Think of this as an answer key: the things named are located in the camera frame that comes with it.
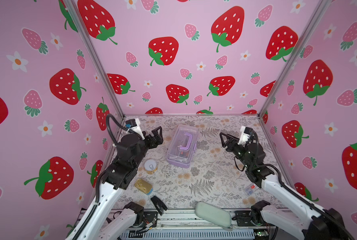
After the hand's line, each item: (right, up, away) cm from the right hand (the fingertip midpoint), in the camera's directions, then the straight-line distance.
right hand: (222, 134), depth 75 cm
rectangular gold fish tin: (-42, -30, +7) cm, 52 cm away
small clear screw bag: (+18, -31, +7) cm, 37 cm away
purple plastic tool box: (-20, -8, +14) cm, 26 cm away
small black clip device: (-33, -38, +3) cm, 50 cm away
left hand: (-32, +3, -8) cm, 34 cm away
